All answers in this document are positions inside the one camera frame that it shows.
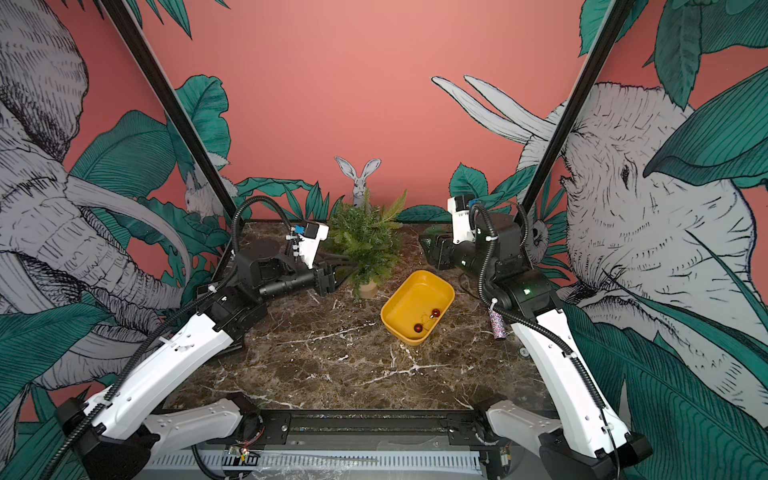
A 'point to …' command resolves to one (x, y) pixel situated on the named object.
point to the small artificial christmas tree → (366, 236)
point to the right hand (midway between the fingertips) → (426, 231)
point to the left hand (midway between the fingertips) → (353, 260)
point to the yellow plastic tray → (413, 310)
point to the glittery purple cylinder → (497, 323)
